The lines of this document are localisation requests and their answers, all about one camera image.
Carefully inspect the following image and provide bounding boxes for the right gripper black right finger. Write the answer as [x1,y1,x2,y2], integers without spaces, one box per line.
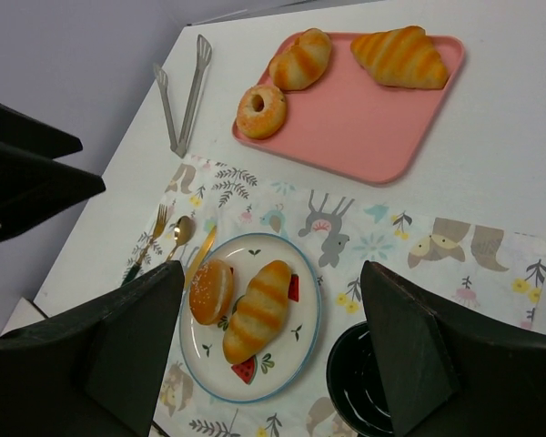
[360,261,546,436]

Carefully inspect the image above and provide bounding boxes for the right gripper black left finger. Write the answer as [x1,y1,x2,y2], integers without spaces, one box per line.
[0,261,184,436]

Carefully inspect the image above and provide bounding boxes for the small orange bun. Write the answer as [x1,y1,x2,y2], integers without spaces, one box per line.
[188,259,234,325]

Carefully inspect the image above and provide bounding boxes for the small striped bread loaf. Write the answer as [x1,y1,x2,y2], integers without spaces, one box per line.
[222,259,292,365]

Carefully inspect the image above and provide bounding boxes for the silver metal tongs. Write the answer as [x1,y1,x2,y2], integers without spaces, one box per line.
[152,34,213,159]

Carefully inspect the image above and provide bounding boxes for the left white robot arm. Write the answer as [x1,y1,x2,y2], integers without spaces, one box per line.
[0,103,106,242]

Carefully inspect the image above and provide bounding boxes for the long croissant bread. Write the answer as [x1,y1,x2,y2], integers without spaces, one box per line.
[350,25,450,90]

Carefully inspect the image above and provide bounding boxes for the round knotted bread roll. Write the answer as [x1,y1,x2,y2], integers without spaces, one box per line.
[268,28,332,91]

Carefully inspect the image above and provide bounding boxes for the dark green mug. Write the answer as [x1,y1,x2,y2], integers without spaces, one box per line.
[326,322,394,436]

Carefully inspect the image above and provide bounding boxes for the floral printed placemat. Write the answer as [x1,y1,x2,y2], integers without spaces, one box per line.
[143,157,546,436]

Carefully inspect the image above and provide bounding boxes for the pink serving tray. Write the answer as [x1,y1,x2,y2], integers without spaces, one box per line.
[232,32,465,184]

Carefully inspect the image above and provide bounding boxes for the gold fork green handle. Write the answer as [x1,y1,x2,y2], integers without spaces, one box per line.
[121,204,167,285]

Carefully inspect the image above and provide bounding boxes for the gold knife green handle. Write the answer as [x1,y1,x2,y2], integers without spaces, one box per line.
[184,226,217,290]

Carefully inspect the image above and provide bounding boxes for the gold spoon green handle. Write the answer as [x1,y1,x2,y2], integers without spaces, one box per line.
[167,216,195,261]

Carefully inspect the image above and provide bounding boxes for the ring donut bread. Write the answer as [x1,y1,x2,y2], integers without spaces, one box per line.
[236,85,288,139]

